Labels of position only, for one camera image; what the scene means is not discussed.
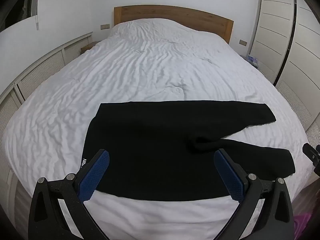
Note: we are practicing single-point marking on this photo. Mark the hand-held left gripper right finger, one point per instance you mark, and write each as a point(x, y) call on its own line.
point(228, 175)

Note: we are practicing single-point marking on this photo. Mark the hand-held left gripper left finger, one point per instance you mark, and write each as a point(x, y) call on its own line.
point(96, 175)

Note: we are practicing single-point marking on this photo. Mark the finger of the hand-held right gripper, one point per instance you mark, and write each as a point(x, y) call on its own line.
point(309, 152)

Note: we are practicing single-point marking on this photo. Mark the black pants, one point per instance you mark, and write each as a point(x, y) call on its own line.
point(150, 142)

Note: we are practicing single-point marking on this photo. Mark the purple cloth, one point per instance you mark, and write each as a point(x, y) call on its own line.
point(302, 226)

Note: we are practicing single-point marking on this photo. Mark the blue and white packet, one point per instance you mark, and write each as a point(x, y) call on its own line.
point(252, 60)

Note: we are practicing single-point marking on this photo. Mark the white louvered cabinet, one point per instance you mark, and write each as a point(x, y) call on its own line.
point(37, 72)

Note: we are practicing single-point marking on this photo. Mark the bed with white duvet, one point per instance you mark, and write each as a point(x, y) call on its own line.
point(150, 67)

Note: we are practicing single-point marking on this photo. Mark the wooden nightstand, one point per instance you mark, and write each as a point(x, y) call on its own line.
point(87, 47)

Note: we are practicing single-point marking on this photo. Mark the white panelled wardrobe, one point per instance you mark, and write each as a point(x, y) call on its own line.
point(272, 17)

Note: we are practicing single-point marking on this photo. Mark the wooden headboard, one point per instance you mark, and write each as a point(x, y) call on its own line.
point(175, 13)

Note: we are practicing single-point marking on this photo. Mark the dark window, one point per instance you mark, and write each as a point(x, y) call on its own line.
point(17, 2)

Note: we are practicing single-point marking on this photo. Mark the wall socket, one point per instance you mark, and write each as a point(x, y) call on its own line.
point(243, 42)
point(105, 26)

